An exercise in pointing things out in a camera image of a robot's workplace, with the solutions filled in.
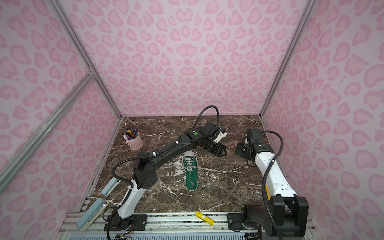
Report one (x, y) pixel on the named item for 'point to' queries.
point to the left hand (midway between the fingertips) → (224, 150)
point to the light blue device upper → (110, 186)
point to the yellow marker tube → (204, 218)
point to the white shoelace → (189, 162)
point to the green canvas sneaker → (191, 177)
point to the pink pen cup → (136, 143)
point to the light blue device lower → (92, 214)
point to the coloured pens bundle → (130, 134)
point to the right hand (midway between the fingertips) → (240, 149)
